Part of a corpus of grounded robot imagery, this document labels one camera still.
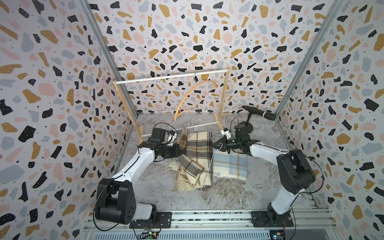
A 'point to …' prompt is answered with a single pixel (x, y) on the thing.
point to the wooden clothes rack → (220, 124)
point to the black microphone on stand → (245, 127)
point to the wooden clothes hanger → (197, 100)
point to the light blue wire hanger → (209, 168)
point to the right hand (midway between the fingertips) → (212, 146)
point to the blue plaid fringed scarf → (232, 165)
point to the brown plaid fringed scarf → (192, 171)
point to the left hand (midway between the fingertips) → (183, 151)
